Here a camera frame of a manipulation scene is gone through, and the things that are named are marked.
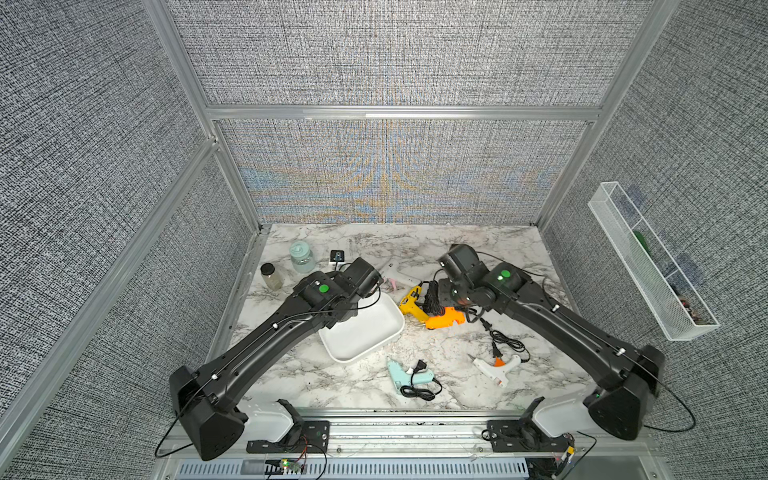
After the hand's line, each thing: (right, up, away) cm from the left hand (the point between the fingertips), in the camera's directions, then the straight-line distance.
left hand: (343, 297), depth 74 cm
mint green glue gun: (+15, -23, +7) cm, 28 cm away
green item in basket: (+73, +14, -2) cm, 74 cm away
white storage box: (+9, -9, +17) cm, 21 cm away
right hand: (+26, +2, +3) cm, 26 cm away
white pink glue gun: (+13, +1, +27) cm, 30 cm away
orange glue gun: (+26, -5, -1) cm, 26 cm away
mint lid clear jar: (-18, +9, +29) cm, 35 cm away
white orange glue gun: (+41, -22, +8) cm, 47 cm away
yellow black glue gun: (+18, -6, +21) cm, 28 cm away
